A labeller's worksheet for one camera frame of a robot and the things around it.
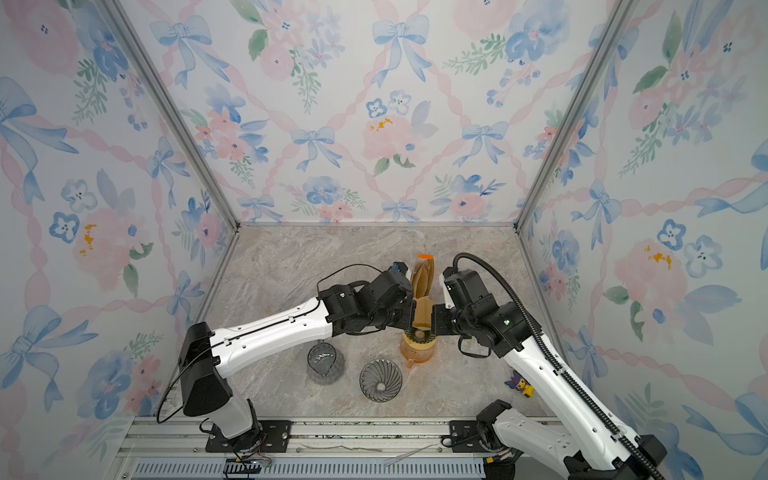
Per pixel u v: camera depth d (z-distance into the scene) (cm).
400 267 67
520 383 80
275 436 75
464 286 52
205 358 42
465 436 74
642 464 36
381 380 80
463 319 51
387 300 55
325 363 85
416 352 81
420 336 82
